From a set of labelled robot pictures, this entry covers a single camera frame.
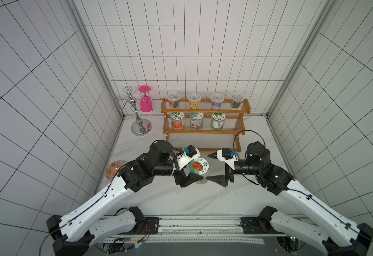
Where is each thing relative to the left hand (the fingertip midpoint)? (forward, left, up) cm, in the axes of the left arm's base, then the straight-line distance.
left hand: (192, 171), depth 63 cm
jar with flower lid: (+32, +8, -4) cm, 34 cm away
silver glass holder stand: (+44, +36, -25) cm, 62 cm away
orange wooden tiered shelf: (+36, -7, -5) cm, 37 cm away
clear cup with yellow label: (+36, -1, +7) cm, 37 cm away
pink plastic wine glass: (+51, +30, -11) cm, 60 cm away
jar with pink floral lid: (+33, -2, -5) cm, 33 cm away
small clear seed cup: (+37, -23, +7) cm, 44 cm away
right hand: (+1, -5, +1) cm, 5 cm away
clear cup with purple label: (+35, -12, +7) cm, 38 cm away
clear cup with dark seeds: (+37, +10, +7) cm, 39 cm away
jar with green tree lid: (+32, -14, -5) cm, 35 cm away
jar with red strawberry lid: (0, -3, +4) cm, 5 cm away
